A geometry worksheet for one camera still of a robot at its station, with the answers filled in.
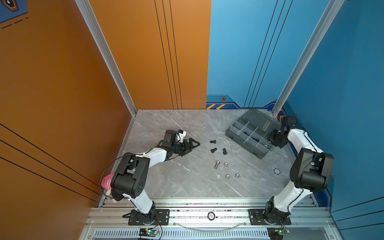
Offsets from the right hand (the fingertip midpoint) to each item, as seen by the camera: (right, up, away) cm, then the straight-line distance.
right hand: (268, 139), depth 93 cm
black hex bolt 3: (-27, -9, +3) cm, 28 cm away
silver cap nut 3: (-21, -21, -6) cm, 30 cm away
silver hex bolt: (-33, -16, -2) cm, 37 cm away
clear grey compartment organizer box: (-7, +5, +10) cm, 13 cm away
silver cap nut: (-27, -15, -2) cm, 31 cm away
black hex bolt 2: (-35, -8, +4) cm, 36 cm away
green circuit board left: (-69, -43, -22) cm, 84 cm away
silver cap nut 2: (-27, -22, -6) cm, 35 cm away
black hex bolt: (-34, -3, +9) cm, 35 cm away
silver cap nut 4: (+1, -5, +6) cm, 8 cm away
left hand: (-45, -4, -4) cm, 45 cm away
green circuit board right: (-7, -43, -22) cm, 49 cm away
